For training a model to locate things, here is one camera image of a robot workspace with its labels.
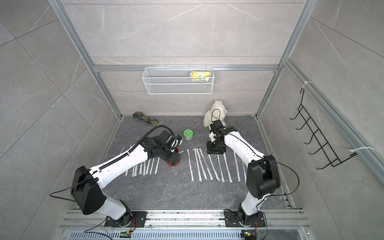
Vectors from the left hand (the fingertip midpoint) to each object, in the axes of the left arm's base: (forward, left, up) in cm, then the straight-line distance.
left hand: (176, 154), depth 81 cm
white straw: (-8, -8, -15) cm, 19 cm away
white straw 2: (-7, -20, -14) cm, 25 cm away
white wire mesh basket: (+49, -1, +15) cm, 51 cm away
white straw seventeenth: (-5, -41, -15) cm, 44 cm away
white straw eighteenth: (+15, +39, -14) cm, 44 cm away
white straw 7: (0, +17, -14) cm, 22 cm away
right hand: (+4, -21, -4) cm, 21 cm away
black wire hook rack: (-15, -66, +19) cm, 70 cm away
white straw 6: (+1, +14, -14) cm, 20 cm away
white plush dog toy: (+42, -30, -9) cm, 52 cm away
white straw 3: (-5, -23, -15) cm, 28 cm away
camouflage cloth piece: (+41, +32, -10) cm, 53 cm away
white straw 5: (-3, -37, -14) cm, 39 cm away
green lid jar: (+20, -6, -9) cm, 23 cm away
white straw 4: (-8, -27, -14) cm, 32 cm away
